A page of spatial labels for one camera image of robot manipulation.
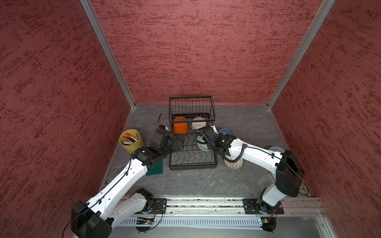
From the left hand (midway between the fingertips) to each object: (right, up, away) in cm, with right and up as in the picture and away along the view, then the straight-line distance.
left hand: (176, 146), depth 78 cm
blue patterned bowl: (+31, +6, +17) cm, 36 cm away
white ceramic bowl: (+12, +10, +19) cm, 25 cm away
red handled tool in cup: (-30, +2, +11) cm, 32 cm away
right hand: (+21, +2, +7) cm, 22 cm away
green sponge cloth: (-14, -16, +9) cm, 23 cm away
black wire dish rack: (+5, +18, +31) cm, 36 cm away
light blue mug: (+59, -3, +10) cm, 60 cm away
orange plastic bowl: (0, +8, +19) cm, 21 cm away
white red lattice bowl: (+34, -14, +9) cm, 38 cm away
